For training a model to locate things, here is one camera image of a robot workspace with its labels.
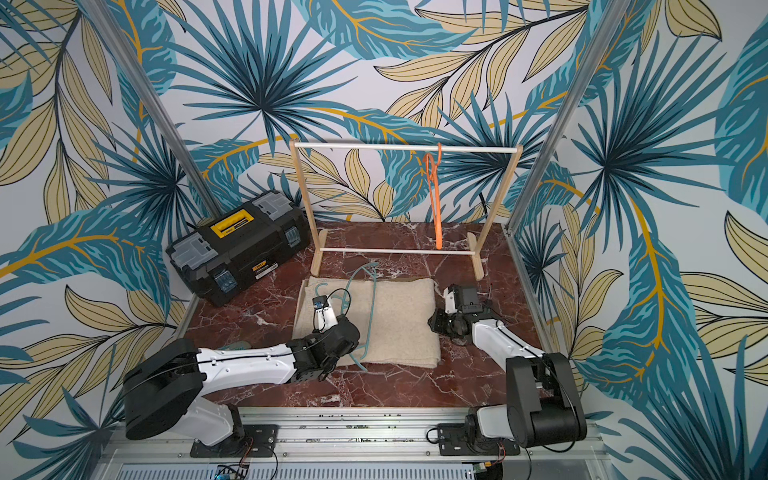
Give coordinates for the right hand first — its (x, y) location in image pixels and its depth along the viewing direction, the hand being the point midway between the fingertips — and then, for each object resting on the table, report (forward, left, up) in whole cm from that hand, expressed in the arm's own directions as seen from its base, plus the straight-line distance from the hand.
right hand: (418, 325), depth 90 cm
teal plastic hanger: (+22, +15, 0) cm, 27 cm away
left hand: (-1, +21, +6) cm, 22 cm away
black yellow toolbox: (+15, +59, +15) cm, 62 cm away
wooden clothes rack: (+34, -25, -2) cm, 43 cm away
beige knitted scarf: (+3, +6, -1) cm, 7 cm away
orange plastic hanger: (+48, -10, +11) cm, 50 cm away
